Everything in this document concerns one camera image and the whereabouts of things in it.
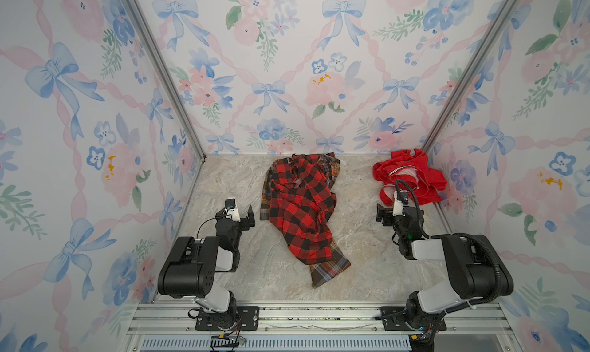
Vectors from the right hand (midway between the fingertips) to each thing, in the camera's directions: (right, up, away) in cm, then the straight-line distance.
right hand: (390, 203), depth 94 cm
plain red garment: (+11, +14, +4) cm, 18 cm away
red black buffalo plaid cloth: (-36, +1, -1) cm, 36 cm away
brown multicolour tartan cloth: (-29, -23, -12) cm, 38 cm away
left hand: (-61, 0, -3) cm, 61 cm away
